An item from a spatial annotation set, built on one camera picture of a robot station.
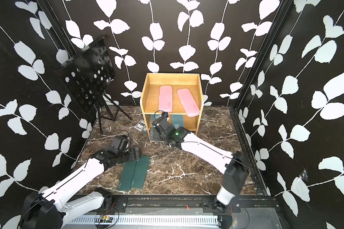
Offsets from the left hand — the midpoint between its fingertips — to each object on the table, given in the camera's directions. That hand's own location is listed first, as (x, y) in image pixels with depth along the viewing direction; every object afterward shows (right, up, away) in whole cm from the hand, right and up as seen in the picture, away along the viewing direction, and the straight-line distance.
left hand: (136, 152), depth 83 cm
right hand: (+12, +13, -5) cm, 18 cm away
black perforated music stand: (-64, +61, +52) cm, 103 cm away
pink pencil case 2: (+31, +27, -7) cm, 41 cm away
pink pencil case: (+17, +31, -3) cm, 36 cm away
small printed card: (-4, +15, +24) cm, 28 cm away
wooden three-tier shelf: (+8, +30, -3) cm, 32 cm away
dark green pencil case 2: (+2, -13, +2) cm, 13 cm away
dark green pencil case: (-5, -11, +1) cm, 13 cm away
